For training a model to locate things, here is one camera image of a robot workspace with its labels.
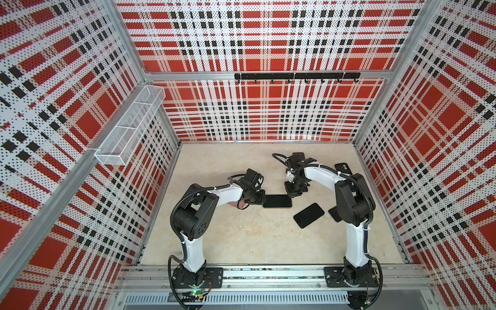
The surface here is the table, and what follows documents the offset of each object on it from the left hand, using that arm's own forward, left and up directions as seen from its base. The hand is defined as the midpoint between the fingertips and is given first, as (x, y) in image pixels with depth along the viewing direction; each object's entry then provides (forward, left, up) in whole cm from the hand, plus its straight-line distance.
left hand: (264, 203), depth 94 cm
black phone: (-5, -22, -3) cm, 23 cm away
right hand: (+3, -14, +2) cm, 14 cm away
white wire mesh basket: (+20, +72, +19) cm, 77 cm away
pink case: (-7, +11, +12) cm, 18 cm away
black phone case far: (+21, -46, 0) cm, 51 cm away
